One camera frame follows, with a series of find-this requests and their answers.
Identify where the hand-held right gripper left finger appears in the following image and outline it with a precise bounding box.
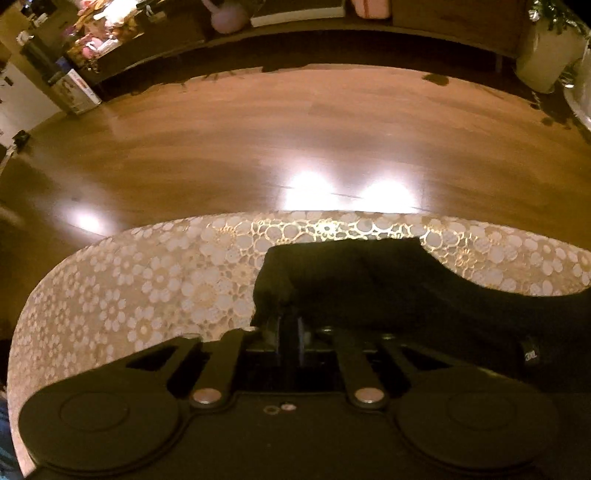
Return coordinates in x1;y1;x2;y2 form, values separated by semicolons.
124;314;291;409

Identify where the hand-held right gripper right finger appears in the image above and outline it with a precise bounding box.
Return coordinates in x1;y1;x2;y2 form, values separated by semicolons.
295;316;448;409

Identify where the black shirt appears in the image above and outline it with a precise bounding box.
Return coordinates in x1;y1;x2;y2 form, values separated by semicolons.
252;237;591;393

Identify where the floral lace tablecloth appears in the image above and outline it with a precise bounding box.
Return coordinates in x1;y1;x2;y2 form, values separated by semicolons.
7;210;591;467

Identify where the printed cardboard box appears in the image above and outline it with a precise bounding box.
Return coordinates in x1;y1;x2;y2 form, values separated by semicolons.
59;69;103;115

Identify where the pink kettlebell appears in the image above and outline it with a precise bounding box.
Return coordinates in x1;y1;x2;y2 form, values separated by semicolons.
210;0;251;34

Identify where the white flat box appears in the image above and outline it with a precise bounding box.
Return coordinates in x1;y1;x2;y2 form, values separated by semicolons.
250;0;347;27

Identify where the pile of packaged goods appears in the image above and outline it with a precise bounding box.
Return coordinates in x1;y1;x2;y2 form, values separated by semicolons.
65;0;158;70

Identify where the low wooden cabinet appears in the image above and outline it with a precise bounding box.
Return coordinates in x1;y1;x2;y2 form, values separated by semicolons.
92;0;527;93

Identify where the white planter pot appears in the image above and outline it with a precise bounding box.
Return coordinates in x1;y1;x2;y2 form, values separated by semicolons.
516;18;588;94

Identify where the green potted plant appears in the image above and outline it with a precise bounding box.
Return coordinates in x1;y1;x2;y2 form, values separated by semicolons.
531;0;591;35

